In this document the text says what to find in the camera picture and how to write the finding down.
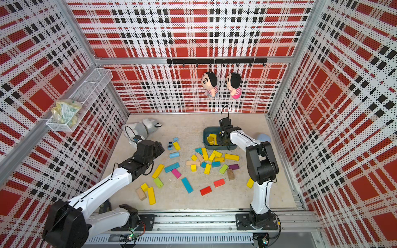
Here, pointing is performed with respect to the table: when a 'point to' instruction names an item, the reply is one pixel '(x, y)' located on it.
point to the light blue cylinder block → (172, 155)
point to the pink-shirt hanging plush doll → (233, 82)
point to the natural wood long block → (191, 162)
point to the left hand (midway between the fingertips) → (160, 146)
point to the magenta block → (176, 173)
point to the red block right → (219, 183)
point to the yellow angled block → (204, 152)
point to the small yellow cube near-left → (144, 187)
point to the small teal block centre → (216, 164)
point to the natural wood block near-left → (141, 194)
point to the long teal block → (187, 185)
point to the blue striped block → (170, 145)
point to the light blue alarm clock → (263, 137)
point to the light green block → (223, 169)
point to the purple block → (233, 166)
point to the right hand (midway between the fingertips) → (223, 139)
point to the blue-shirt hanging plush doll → (209, 82)
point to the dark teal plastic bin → (214, 129)
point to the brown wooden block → (230, 174)
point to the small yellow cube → (194, 167)
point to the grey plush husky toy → (143, 128)
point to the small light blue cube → (176, 139)
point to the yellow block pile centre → (216, 156)
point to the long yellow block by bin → (232, 157)
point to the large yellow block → (158, 170)
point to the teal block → (172, 167)
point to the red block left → (205, 191)
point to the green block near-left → (158, 183)
